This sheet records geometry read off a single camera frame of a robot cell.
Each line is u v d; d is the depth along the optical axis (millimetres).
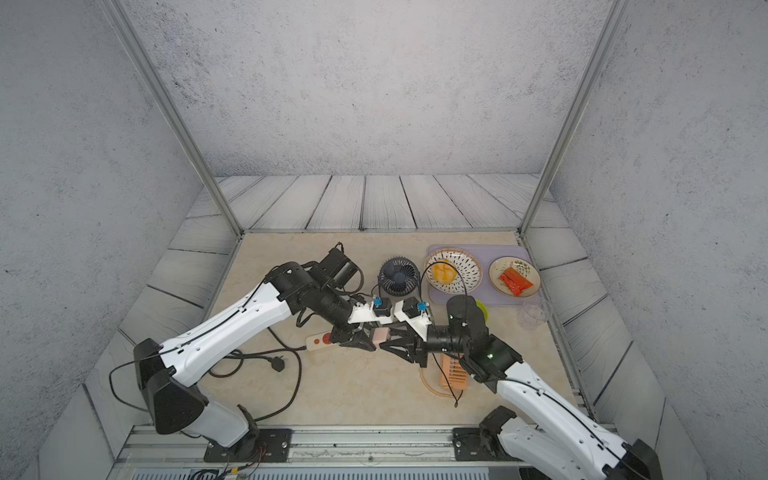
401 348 643
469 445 726
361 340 635
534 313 936
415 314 576
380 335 665
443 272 1034
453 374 735
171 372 408
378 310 584
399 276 964
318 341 889
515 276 1042
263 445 725
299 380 842
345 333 600
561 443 439
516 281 1016
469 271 1069
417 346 593
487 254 1111
